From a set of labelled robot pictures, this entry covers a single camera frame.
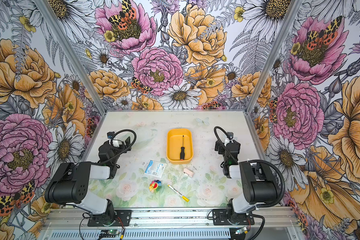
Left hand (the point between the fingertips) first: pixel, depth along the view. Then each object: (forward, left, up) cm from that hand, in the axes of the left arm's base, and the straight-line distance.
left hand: (122, 141), depth 94 cm
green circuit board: (-46, -2, -9) cm, 47 cm away
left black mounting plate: (-40, -7, -8) cm, 41 cm away
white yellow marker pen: (-29, -34, -7) cm, 45 cm away
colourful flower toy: (-25, -22, -7) cm, 34 cm away
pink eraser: (-18, -40, -6) cm, 44 cm away
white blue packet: (-15, -21, -8) cm, 26 cm away
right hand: (-2, -64, -1) cm, 64 cm away
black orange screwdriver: (-4, -37, -7) cm, 38 cm away
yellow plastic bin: (+5, -31, -9) cm, 33 cm away
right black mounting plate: (-41, -55, -7) cm, 68 cm away
